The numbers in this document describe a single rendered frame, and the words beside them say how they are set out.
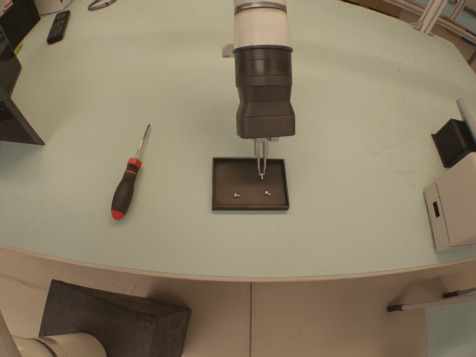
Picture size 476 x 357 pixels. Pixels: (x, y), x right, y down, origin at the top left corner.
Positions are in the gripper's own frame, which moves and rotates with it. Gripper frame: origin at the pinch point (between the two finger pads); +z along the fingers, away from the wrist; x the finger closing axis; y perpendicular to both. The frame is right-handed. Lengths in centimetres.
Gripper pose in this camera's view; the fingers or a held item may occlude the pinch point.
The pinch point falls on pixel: (261, 174)
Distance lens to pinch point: 40.3
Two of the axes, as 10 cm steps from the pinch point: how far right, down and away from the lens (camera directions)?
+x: 9.8, -1.0, 1.6
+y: 1.8, 3.1, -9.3
